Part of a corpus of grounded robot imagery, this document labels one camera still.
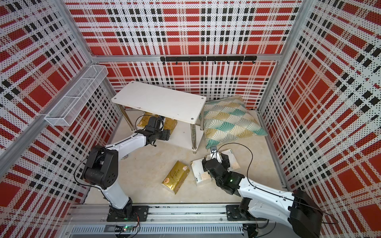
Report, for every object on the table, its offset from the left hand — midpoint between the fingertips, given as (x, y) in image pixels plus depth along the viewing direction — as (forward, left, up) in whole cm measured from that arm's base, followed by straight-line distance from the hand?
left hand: (165, 131), depth 97 cm
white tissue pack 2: (-25, -31, +15) cm, 43 cm away
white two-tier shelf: (+6, +9, +25) cm, 28 cm away
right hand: (-19, -32, +3) cm, 37 cm away
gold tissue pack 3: (-29, -10, -2) cm, 31 cm away
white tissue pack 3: (-21, -43, -4) cm, 48 cm away
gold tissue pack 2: (+5, -3, +2) cm, 6 cm away
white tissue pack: (-28, -24, -3) cm, 37 cm away
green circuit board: (-52, +11, -6) cm, 53 cm away
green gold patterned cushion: (+4, -41, +7) cm, 42 cm away
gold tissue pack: (+5, +13, +5) cm, 15 cm away
